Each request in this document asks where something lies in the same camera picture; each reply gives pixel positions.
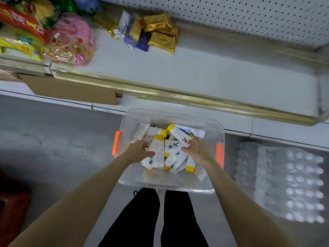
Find shrink-wrapped water bottle pack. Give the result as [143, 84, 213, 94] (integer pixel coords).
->
[235, 142, 325, 224]

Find pink snack bag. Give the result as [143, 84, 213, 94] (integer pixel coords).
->
[42, 12, 96, 66]

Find person's left forearm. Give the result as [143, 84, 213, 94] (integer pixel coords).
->
[8, 155, 132, 247]

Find brown cardboard sheet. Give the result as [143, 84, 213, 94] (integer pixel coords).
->
[19, 74, 123, 106]

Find dark red carton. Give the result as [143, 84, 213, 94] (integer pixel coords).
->
[0, 187, 33, 247]

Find person's left hand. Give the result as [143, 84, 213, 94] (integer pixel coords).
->
[123, 140, 156, 164]

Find person's right forearm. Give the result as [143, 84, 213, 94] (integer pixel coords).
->
[204, 158, 291, 247]

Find blue snack packet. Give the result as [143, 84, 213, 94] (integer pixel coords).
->
[133, 29, 152, 52]

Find person's right hand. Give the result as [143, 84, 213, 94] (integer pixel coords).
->
[181, 138, 213, 165]

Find red yellow snack packet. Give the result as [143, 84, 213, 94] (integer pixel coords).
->
[0, 2, 49, 43]

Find blue chips bag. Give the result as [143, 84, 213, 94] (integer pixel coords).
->
[73, 0, 100, 12]

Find pile of cream tubes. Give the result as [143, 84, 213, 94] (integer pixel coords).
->
[131, 123, 208, 182]

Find person's black trousers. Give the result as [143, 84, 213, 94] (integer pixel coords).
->
[97, 187, 209, 247]

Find clear plastic storage bin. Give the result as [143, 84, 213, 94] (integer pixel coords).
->
[112, 108, 226, 194]

